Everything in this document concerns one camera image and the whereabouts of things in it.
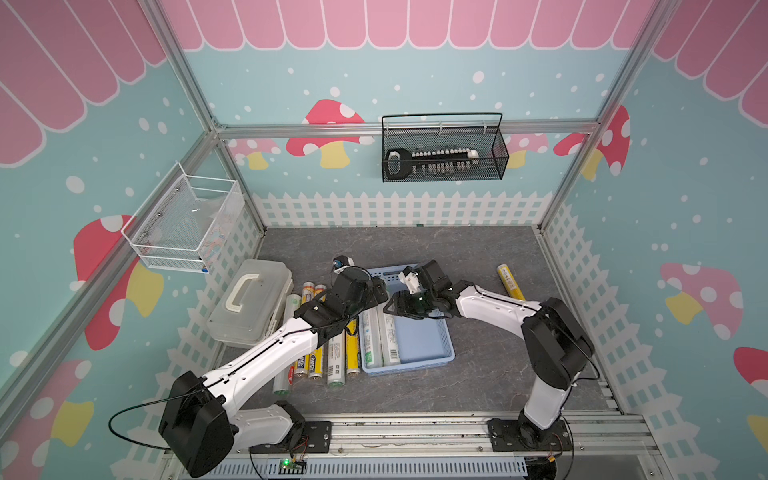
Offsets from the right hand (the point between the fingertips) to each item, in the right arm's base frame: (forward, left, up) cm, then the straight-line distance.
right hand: (390, 310), depth 87 cm
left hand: (+1, +5, +8) cm, 9 cm away
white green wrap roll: (-12, +15, -5) cm, 20 cm away
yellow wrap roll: (+14, -41, -8) cm, 44 cm away
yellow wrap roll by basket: (-9, +11, -6) cm, 15 cm away
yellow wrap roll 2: (-13, +21, -6) cm, 25 cm away
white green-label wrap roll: (-11, 0, -5) cm, 12 cm away
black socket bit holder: (+36, -4, +26) cm, 44 cm away
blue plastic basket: (-5, -11, -10) cm, 16 cm away
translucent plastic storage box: (+1, +40, +2) cm, 41 cm away
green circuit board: (-36, +24, -12) cm, 45 cm away
